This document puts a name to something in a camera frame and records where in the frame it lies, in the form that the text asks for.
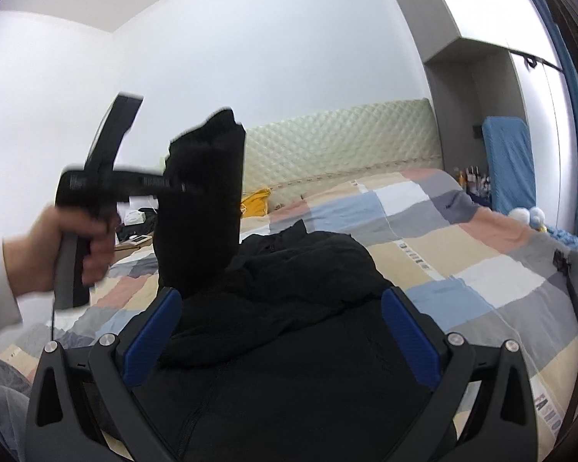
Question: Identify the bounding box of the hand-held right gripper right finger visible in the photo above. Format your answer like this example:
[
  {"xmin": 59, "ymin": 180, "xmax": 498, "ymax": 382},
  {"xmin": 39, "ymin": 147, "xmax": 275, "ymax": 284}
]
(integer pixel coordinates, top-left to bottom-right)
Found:
[{"xmin": 381, "ymin": 286, "xmax": 554, "ymax": 462}]

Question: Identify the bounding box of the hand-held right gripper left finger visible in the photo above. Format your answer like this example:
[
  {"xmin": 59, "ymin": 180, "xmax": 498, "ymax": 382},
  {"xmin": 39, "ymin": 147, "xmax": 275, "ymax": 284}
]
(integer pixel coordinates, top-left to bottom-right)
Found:
[{"xmin": 24, "ymin": 288, "xmax": 184, "ymax": 462}]

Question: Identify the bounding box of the black puffer jacket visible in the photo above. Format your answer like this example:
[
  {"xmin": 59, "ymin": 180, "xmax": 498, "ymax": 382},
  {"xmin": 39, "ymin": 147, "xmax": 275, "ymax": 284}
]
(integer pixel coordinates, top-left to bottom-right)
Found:
[{"xmin": 125, "ymin": 108, "xmax": 458, "ymax": 462}]

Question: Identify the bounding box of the person's left hand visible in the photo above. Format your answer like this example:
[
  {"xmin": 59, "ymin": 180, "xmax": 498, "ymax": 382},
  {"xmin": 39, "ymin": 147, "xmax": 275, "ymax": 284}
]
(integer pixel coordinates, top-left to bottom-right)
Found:
[{"xmin": 2, "ymin": 204, "xmax": 121, "ymax": 294}]

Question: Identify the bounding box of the black bag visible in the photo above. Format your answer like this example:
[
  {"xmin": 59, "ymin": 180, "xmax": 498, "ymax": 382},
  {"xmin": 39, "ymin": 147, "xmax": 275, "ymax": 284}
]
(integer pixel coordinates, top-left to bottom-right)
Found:
[{"xmin": 118, "ymin": 209, "xmax": 160, "ymax": 241}]

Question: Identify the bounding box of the yellow pillow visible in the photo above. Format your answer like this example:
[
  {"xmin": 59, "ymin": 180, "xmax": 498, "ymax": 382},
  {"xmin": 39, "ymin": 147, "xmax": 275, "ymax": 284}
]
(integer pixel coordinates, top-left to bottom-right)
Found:
[{"xmin": 241, "ymin": 189, "xmax": 271, "ymax": 217}]

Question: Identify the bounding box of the patchwork checked quilt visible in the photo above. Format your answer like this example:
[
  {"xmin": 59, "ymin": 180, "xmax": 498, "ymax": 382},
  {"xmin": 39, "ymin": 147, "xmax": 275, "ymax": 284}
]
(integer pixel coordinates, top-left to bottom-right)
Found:
[{"xmin": 0, "ymin": 168, "xmax": 578, "ymax": 458}]

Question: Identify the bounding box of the cream quilted headboard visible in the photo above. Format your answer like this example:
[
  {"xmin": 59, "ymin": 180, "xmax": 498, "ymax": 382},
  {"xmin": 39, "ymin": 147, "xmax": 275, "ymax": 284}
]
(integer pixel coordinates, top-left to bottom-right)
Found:
[{"xmin": 161, "ymin": 97, "xmax": 439, "ymax": 208}]

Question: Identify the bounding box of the row of cosmetic bottles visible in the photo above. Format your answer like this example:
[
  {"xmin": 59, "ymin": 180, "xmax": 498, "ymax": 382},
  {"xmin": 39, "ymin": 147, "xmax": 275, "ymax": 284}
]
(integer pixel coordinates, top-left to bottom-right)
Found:
[{"xmin": 453, "ymin": 166, "xmax": 492, "ymax": 198}]

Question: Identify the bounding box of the blue crumpled cloth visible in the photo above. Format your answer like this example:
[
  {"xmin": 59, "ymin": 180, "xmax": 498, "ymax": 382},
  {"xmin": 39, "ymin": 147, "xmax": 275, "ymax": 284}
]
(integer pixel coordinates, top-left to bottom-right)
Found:
[{"xmin": 546, "ymin": 225, "xmax": 578, "ymax": 251}]

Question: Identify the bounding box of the blue towel on chair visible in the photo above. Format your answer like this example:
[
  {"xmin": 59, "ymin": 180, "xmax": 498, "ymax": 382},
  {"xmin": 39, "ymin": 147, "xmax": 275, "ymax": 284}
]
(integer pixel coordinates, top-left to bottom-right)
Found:
[{"xmin": 482, "ymin": 115, "xmax": 536, "ymax": 217}]

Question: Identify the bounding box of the grey built-in wardrobe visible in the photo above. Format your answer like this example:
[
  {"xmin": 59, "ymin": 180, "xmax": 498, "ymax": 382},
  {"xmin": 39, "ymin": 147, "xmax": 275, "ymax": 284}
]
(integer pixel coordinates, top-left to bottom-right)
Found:
[{"xmin": 373, "ymin": 0, "xmax": 578, "ymax": 232}]

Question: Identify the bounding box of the black hanging rail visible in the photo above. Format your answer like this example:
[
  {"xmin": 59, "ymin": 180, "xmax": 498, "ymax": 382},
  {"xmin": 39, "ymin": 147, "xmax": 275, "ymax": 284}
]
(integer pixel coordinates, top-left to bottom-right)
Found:
[{"xmin": 508, "ymin": 48, "xmax": 566, "ymax": 70}]

